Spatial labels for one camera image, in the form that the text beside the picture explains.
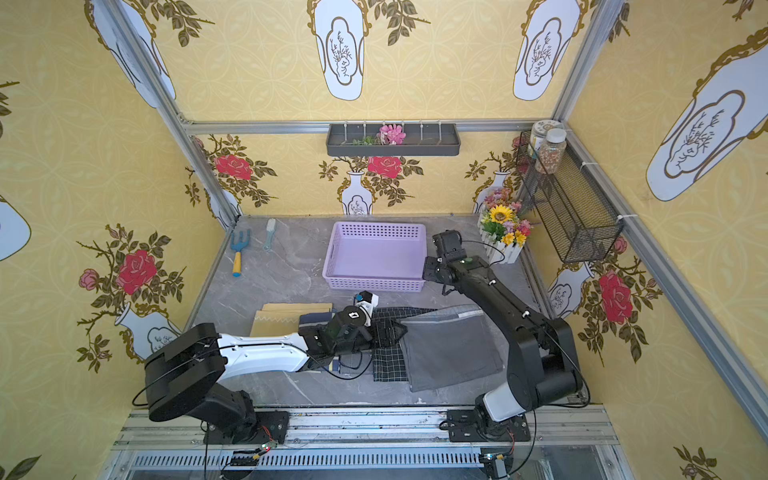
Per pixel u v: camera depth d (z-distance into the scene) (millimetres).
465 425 741
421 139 924
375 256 1094
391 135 884
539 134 849
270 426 735
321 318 967
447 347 857
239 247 1133
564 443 764
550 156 812
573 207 824
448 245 683
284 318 923
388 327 720
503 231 969
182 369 425
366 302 763
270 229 1171
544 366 430
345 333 637
